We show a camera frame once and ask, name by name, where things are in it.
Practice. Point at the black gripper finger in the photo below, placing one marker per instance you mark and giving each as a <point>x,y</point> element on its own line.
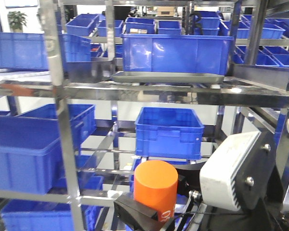
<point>139,214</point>
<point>181,185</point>

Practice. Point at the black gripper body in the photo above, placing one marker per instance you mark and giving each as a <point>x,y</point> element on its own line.
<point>231,223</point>

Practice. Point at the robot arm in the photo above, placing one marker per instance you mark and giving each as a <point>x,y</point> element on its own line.
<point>265,173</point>

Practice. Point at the blue bin with white dot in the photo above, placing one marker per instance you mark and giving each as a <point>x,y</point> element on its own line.
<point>168,142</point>

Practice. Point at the large blue plastic bin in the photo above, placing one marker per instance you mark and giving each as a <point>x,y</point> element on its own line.
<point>17,50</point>
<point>38,216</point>
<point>136,163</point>
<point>26,168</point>
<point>86,118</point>
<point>91,183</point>

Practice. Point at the dark grey flat tray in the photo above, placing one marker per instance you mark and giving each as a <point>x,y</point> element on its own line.
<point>166,77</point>

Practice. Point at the tall steel rack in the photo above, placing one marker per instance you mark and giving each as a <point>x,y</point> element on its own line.
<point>63,125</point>

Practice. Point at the smooth-sided large blue bin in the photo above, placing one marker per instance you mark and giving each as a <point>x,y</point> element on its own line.
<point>173,55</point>

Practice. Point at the row of small blue bins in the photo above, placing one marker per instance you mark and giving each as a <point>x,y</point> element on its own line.
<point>169,27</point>

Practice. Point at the brown cardboard box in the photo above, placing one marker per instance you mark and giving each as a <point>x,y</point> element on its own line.
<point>166,10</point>

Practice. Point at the potted green plant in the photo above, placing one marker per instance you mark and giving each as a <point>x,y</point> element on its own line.
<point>17,20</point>

